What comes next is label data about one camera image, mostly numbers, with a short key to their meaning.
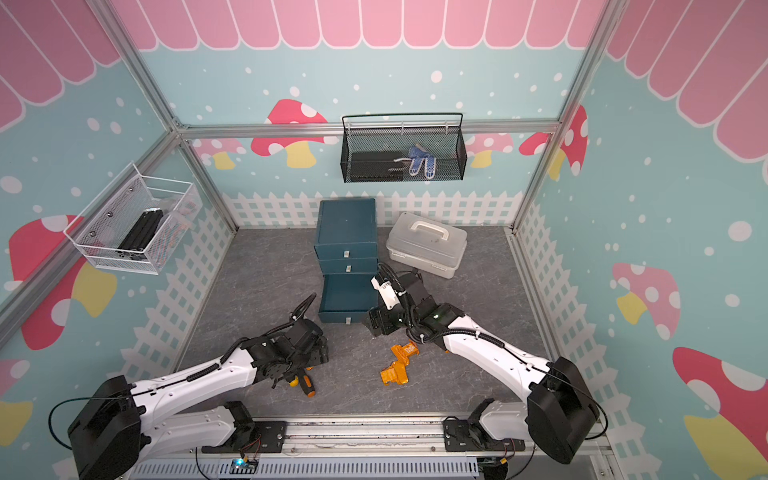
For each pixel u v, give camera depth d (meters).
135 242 0.67
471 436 0.66
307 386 0.81
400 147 0.94
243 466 0.73
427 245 1.00
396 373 0.83
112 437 0.40
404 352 0.87
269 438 0.75
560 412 0.40
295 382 0.81
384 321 0.69
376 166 0.91
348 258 0.89
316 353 0.76
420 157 0.89
